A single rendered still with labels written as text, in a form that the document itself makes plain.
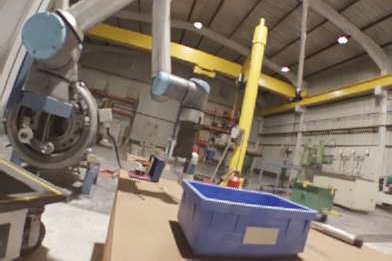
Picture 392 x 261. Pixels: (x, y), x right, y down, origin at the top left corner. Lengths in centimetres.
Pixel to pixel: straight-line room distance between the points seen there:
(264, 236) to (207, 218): 14
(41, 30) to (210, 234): 75
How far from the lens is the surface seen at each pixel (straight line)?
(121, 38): 1372
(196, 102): 80
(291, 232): 53
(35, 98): 93
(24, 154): 189
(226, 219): 43
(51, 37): 78
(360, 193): 611
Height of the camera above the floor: 67
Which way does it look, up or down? 9 degrees up
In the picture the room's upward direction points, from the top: 14 degrees clockwise
